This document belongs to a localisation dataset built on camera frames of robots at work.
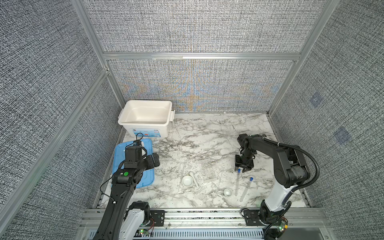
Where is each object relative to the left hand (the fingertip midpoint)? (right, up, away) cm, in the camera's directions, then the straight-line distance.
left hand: (150, 157), depth 78 cm
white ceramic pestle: (+22, -11, +9) cm, 26 cm away
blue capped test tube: (+48, -16, +7) cm, 51 cm away
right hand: (+50, -9, +12) cm, 53 cm away
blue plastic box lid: (-4, -14, +7) cm, 17 cm away
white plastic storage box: (-10, +23, +38) cm, 45 cm away
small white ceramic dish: (+41, -19, +2) cm, 46 cm away
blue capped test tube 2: (+52, -19, +4) cm, 55 cm away
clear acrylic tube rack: (+34, -11, +11) cm, 37 cm away
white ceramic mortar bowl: (+19, -14, +6) cm, 25 cm away
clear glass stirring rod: (+16, -13, +8) cm, 22 cm away
